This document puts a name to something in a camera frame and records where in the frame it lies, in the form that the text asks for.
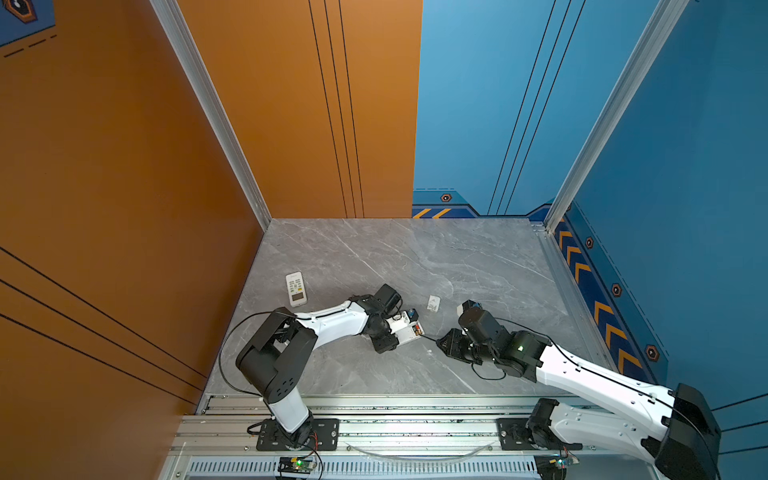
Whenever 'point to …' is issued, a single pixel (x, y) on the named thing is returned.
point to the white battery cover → (433, 303)
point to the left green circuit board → (296, 465)
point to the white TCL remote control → (404, 329)
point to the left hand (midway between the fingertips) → (389, 335)
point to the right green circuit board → (553, 466)
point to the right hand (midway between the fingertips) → (435, 347)
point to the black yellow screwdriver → (420, 333)
